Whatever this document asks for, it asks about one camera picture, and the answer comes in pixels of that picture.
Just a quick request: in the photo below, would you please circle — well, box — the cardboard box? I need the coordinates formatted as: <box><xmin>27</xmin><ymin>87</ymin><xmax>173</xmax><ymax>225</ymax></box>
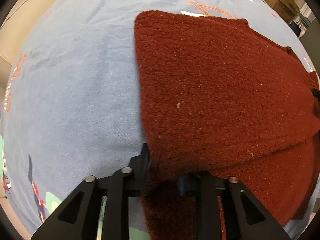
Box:
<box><xmin>264</xmin><ymin>0</ymin><xmax>299</xmax><ymax>24</ymax></box>

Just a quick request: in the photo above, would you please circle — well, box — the dark red knit sweater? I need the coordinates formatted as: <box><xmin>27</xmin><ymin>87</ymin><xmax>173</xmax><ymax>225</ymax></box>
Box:
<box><xmin>134</xmin><ymin>10</ymin><xmax>319</xmax><ymax>239</ymax></box>

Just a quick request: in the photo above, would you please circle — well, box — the white wardrobe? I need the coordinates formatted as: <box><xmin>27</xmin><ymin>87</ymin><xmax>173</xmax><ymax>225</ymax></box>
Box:
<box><xmin>1</xmin><ymin>0</ymin><xmax>56</xmax><ymax>99</ymax></box>

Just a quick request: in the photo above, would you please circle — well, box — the blue dinosaur print bed sheet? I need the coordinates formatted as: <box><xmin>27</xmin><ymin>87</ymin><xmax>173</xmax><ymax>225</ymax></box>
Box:
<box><xmin>1</xmin><ymin>0</ymin><xmax>314</xmax><ymax>234</ymax></box>

